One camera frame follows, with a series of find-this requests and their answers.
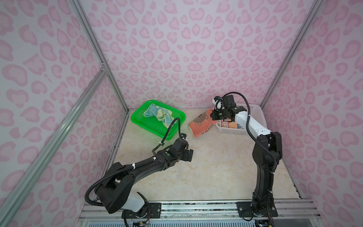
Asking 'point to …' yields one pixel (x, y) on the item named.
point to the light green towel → (164, 115)
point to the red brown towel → (202, 123)
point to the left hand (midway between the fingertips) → (189, 150)
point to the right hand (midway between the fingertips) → (209, 112)
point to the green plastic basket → (154, 126)
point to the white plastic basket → (256, 112)
